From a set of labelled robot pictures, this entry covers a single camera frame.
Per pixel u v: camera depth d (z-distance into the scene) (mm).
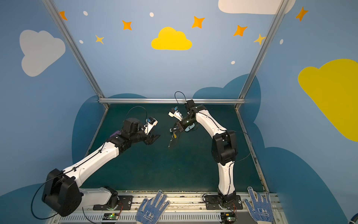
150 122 701
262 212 718
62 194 400
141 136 691
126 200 749
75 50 844
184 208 737
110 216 707
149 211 717
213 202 746
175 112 801
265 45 838
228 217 715
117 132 1038
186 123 785
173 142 892
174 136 868
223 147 538
